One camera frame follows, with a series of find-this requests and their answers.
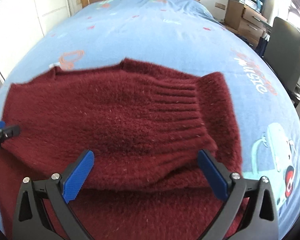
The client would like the dark red knit sweater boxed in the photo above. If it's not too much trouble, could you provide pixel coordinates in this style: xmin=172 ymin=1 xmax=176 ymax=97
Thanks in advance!
xmin=0 ymin=59 xmax=242 ymax=239

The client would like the white wardrobe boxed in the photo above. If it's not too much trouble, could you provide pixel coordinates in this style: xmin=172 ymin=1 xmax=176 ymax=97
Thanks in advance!
xmin=0 ymin=0 xmax=70 ymax=80

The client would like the dark grey chair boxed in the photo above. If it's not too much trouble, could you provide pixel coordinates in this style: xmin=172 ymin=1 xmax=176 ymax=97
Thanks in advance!
xmin=263 ymin=17 xmax=300 ymax=107

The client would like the wooden drawer cabinet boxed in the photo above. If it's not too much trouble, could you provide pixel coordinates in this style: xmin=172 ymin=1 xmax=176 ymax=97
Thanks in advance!
xmin=224 ymin=0 xmax=267 ymax=49

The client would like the blue dinosaur print bed sheet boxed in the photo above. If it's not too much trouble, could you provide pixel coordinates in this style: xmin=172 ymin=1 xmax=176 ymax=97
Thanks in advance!
xmin=0 ymin=0 xmax=300 ymax=237

